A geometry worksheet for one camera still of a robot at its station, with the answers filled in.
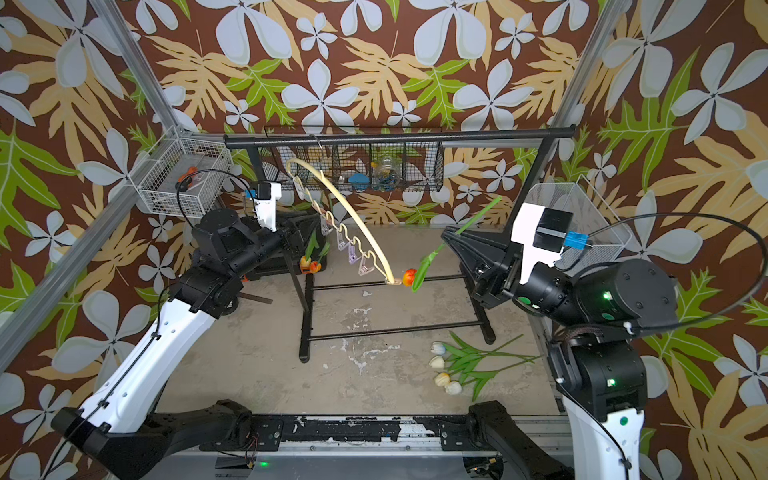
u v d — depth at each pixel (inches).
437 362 33.2
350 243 24.1
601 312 11.2
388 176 37.8
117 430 14.7
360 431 29.5
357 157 38.9
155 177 31.6
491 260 13.1
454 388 31.0
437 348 34.1
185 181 31.4
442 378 32.0
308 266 35.7
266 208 21.1
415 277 19.4
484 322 36.6
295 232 21.8
